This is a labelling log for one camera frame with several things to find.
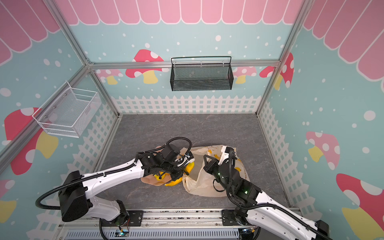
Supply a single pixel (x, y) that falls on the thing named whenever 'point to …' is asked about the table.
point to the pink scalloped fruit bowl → (151, 179)
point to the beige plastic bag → (197, 181)
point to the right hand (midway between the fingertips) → (201, 156)
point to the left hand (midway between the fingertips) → (184, 174)
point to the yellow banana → (189, 168)
